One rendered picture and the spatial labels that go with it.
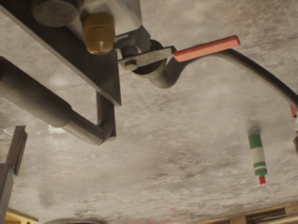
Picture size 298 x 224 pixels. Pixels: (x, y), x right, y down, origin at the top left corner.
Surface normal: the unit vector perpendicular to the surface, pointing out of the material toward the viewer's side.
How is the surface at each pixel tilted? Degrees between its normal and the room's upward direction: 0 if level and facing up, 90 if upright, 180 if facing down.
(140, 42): 60
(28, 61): 0
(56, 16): 0
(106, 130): 103
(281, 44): 0
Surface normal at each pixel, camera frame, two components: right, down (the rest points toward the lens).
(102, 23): 0.26, -0.41
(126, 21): 0.10, 0.91
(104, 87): 0.92, -0.24
